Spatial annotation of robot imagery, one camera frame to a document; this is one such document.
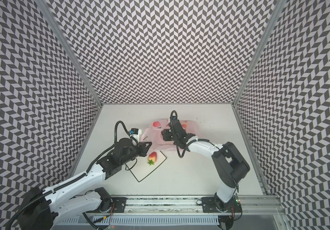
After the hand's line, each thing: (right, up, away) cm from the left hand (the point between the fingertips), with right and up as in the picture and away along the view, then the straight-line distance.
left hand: (152, 144), depth 78 cm
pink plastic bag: (-1, +4, +11) cm, 11 cm away
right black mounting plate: (+30, -31, -4) cm, 44 cm away
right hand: (+6, +3, +12) cm, 14 cm away
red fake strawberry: (-1, -9, +6) cm, 11 cm away
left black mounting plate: (-16, -30, -5) cm, 35 cm away
